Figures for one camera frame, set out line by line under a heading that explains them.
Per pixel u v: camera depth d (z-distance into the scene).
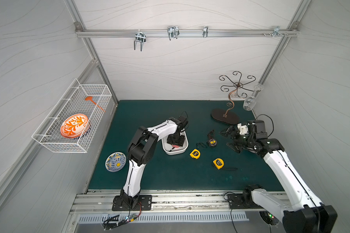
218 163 0.86
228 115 1.08
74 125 0.64
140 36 0.78
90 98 0.78
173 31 0.77
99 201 0.75
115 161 0.86
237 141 0.66
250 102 0.89
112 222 0.69
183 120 0.81
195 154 0.89
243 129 0.71
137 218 0.70
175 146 0.91
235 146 0.69
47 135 0.57
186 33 0.78
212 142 0.93
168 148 0.91
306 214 0.37
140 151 0.54
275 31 0.77
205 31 0.78
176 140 0.85
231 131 0.69
